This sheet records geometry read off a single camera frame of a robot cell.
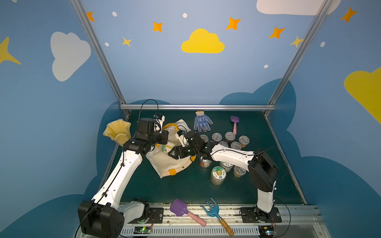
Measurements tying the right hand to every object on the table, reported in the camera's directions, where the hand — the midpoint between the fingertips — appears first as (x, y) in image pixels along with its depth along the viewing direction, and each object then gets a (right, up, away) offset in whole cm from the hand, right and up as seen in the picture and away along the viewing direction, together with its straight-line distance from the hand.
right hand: (175, 151), depth 83 cm
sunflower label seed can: (+24, -13, -3) cm, 28 cm away
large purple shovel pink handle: (+3, -29, -7) cm, 30 cm away
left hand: (-2, +12, -5) cm, 13 cm away
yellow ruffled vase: (-35, +12, +6) cm, 38 cm away
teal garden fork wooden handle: (+21, -30, -8) cm, 37 cm away
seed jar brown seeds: (+18, +7, +16) cm, 26 cm away
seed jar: (+31, +3, +13) cm, 34 cm away
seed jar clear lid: (+45, +5, +15) cm, 47 cm away
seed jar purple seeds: (+27, +7, +18) cm, 33 cm away
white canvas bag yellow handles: (-12, -4, +9) cm, 16 cm away
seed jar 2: (+38, +2, +13) cm, 41 cm away
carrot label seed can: (+18, -8, +5) cm, 20 cm away
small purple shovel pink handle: (+44, +20, +32) cm, 58 cm away
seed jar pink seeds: (+36, +7, +17) cm, 40 cm away
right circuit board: (+46, -37, -12) cm, 60 cm away
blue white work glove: (+18, +18, +34) cm, 42 cm away
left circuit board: (-14, -36, -12) cm, 41 cm away
